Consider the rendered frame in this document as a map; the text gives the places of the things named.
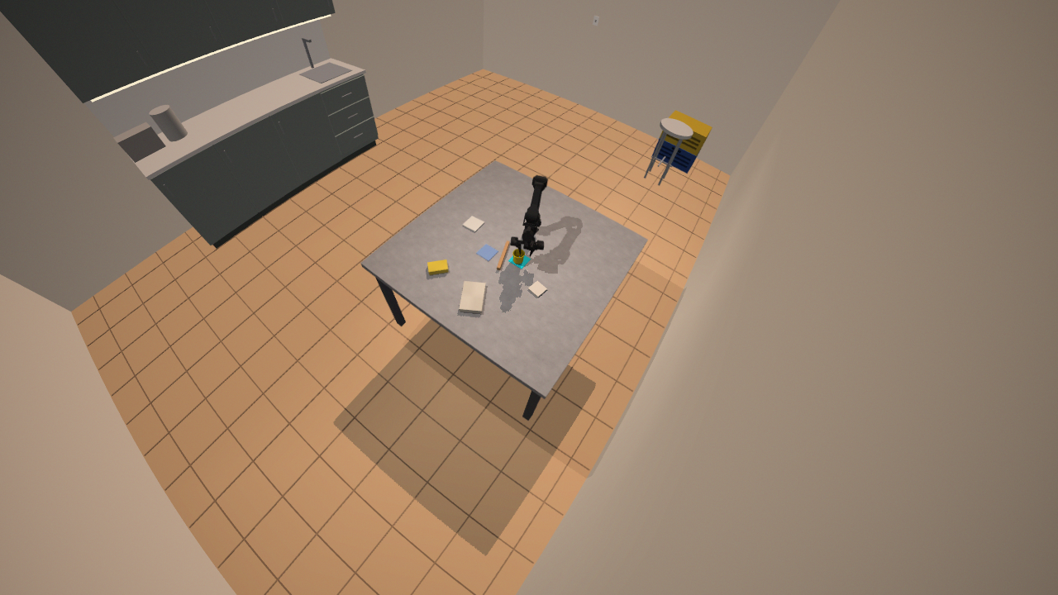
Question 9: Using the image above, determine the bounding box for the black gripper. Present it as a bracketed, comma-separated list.
[510, 237, 544, 256]

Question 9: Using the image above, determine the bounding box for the yellow wedge block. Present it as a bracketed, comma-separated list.
[427, 259, 448, 275]

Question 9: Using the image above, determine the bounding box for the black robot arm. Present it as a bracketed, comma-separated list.
[522, 175, 548, 250]

